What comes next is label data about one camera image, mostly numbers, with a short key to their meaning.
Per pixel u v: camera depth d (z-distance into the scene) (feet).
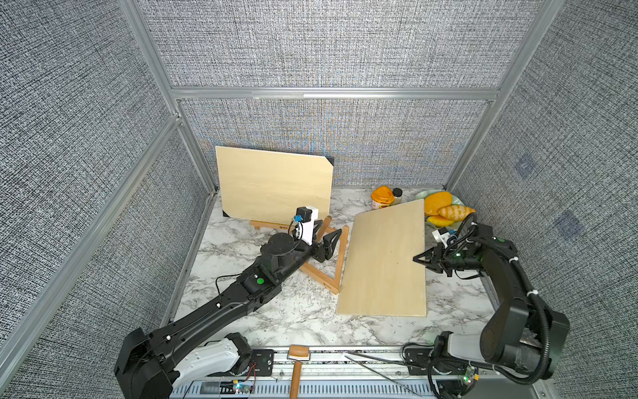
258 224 3.39
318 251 1.96
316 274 2.84
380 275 2.72
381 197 3.39
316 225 2.29
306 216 1.86
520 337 1.35
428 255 2.55
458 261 2.24
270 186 3.29
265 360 2.40
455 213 3.28
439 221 3.38
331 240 1.99
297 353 2.43
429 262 2.41
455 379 2.35
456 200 3.50
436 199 3.47
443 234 2.50
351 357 2.48
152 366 1.26
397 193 3.48
